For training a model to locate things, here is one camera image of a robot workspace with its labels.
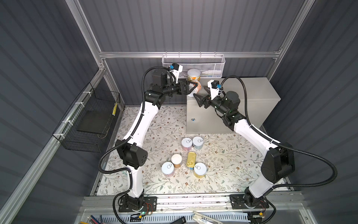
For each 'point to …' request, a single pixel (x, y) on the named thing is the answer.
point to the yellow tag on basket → (114, 110)
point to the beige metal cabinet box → (261, 99)
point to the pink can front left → (168, 169)
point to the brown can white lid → (176, 159)
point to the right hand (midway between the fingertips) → (201, 91)
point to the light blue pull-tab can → (197, 142)
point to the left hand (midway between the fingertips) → (192, 83)
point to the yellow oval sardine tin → (191, 160)
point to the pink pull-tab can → (186, 143)
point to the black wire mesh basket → (87, 126)
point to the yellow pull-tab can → (199, 170)
